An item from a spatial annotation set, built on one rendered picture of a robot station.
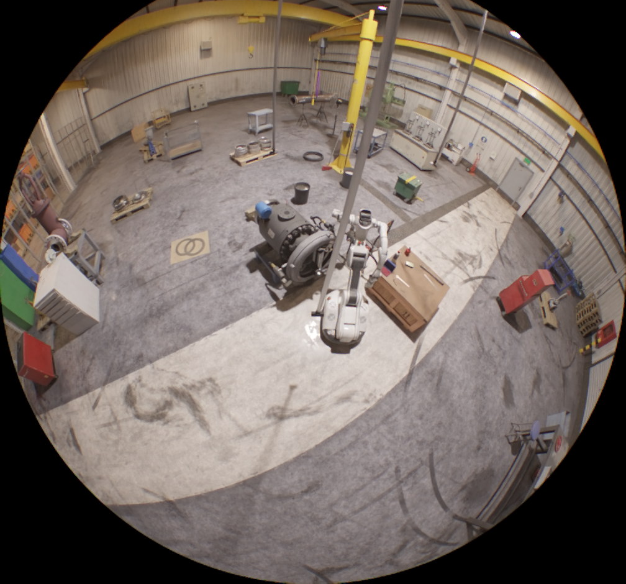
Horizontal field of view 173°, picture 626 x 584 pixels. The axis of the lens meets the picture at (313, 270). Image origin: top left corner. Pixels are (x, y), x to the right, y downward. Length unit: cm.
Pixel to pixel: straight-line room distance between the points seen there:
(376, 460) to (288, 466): 104
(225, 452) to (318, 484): 114
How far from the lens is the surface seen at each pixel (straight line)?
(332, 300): 251
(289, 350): 264
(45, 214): 453
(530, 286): 456
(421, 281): 306
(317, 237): 222
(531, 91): 1152
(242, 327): 279
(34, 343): 521
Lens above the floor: 258
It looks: 55 degrees down
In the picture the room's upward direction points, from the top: 10 degrees clockwise
